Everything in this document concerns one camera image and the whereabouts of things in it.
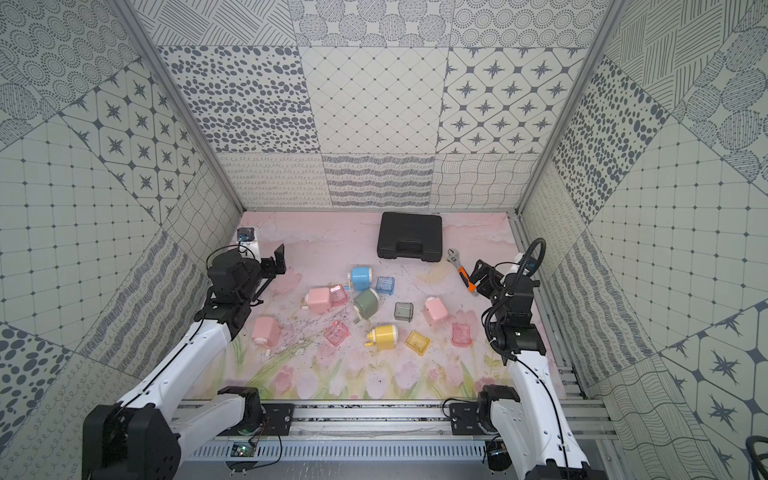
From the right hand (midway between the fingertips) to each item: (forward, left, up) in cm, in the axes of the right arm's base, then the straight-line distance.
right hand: (489, 272), depth 80 cm
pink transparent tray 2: (-10, +43, -18) cm, 48 cm away
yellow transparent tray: (-13, +19, -19) cm, 30 cm away
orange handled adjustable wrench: (+19, +5, -19) cm, 27 cm away
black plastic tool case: (+26, +21, -15) cm, 37 cm away
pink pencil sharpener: (-2, +49, -12) cm, 50 cm away
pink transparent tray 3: (-9, +6, -20) cm, 23 cm away
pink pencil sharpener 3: (-5, +14, -13) cm, 20 cm away
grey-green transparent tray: (-3, +23, -18) cm, 30 cm away
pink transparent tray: (+2, +45, -17) cm, 48 cm away
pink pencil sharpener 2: (-13, +62, -11) cm, 64 cm away
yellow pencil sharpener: (-14, +29, -11) cm, 34 cm away
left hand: (+4, +59, +6) cm, 60 cm away
